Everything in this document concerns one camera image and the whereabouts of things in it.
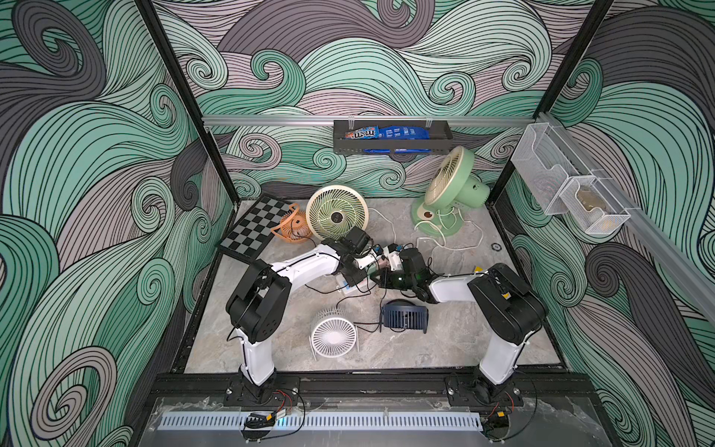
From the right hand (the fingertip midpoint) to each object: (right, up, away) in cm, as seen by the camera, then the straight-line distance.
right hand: (373, 276), depth 94 cm
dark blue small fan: (+9, -9, -13) cm, 18 cm away
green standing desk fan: (+24, +30, -7) cm, 39 cm away
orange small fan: (-29, +17, +9) cm, 35 cm away
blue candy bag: (+6, +49, -1) cm, 50 cm away
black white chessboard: (-46, +14, +10) cm, 50 cm away
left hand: (-6, +4, -2) cm, 7 cm away
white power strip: (-3, -2, -5) cm, 7 cm away
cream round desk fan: (-14, +24, +4) cm, 28 cm away
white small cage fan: (-12, -12, -20) cm, 26 cm away
